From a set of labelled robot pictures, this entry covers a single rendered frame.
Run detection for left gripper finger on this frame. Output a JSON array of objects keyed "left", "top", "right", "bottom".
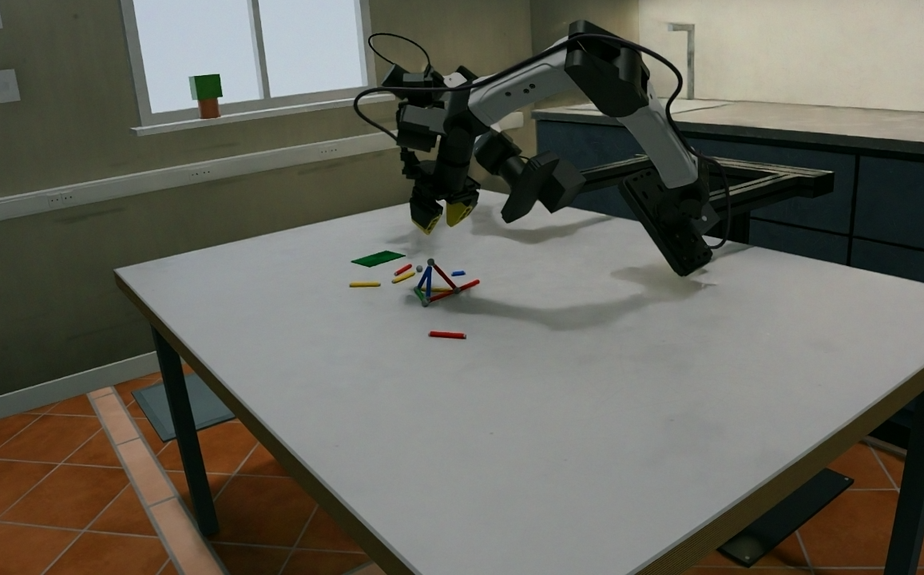
[
  {"left": 411, "top": 214, "right": 442, "bottom": 235},
  {"left": 446, "top": 202, "right": 473, "bottom": 227}
]

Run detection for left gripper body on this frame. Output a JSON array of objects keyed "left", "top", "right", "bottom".
[{"left": 410, "top": 154, "right": 481, "bottom": 229}]

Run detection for green rectangular block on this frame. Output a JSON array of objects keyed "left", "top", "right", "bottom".
[{"left": 351, "top": 250, "right": 406, "bottom": 268}]

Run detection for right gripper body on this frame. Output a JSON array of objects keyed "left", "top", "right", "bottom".
[{"left": 396, "top": 100, "right": 445, "bottom": 129}]

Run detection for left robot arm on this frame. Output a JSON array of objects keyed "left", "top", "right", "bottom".
[{"left": 396, "top": 39, "right": 713, "bottom": 270}]

